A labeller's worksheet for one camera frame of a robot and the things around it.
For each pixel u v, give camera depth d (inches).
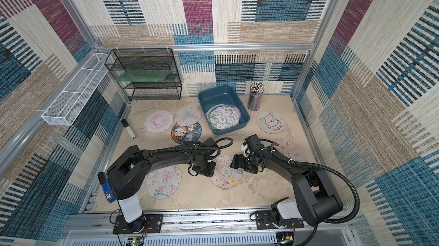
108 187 31.9
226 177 33.7
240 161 30.7
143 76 36.9
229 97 46.9
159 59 40.2
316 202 16.7
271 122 42.5
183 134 40.2
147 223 28.7
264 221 28.7
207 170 30.5
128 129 39.3
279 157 22.0
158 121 42.7
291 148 37.8
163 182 33.4
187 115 43.8
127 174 18.5
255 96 41.0
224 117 41.6
